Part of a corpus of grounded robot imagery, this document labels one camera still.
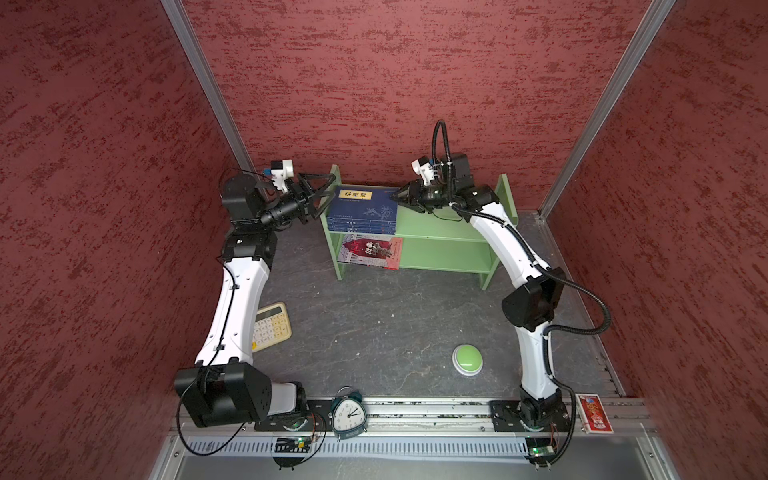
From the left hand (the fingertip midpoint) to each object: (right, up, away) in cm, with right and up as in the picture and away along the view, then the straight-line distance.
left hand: (334, 191), depth 65 cm
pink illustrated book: (+6, -14, +28) cm, 32 cm away
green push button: (+34, -45, +17) cm, 59 cm away
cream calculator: (-24, -37, +23) cm, 50 cm away
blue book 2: (+5, -7, +12) cm, 15 cm away
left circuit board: (-13, -62, +8) cm, 64 cm away
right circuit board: (+49, -62, +6) cm, 79 cm away
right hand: (+14, -1, +15) cm, 21 cm away
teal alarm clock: (+2, -53, +6) cm, 54 cm away
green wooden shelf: (+26, -12, +33) cm, 44 cm away
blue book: (+5, -1, +16) cm, 17 cm away
